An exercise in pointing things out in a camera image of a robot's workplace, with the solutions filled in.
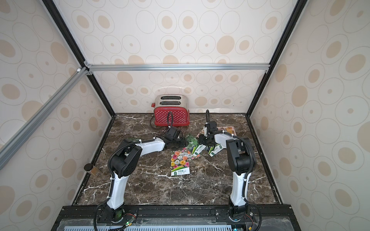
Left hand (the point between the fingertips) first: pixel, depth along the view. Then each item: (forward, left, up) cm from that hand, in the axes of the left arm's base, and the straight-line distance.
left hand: (191, 143), depth 97 cm
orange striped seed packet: (+15, -30, -4) cm, 34 cm away
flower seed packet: (-12, +7, -4) cm, 14 cm away
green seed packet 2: (-3, -6, -3) cm, 7 cm away
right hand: (+5, -11, -3) cm, 13 cm away
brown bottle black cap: (-21, +57, +4) cm, 60 cm away
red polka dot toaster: (+19, +14, +12) cm, 27 cm away
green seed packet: (+4, -1, -4) cm, 5 cm away
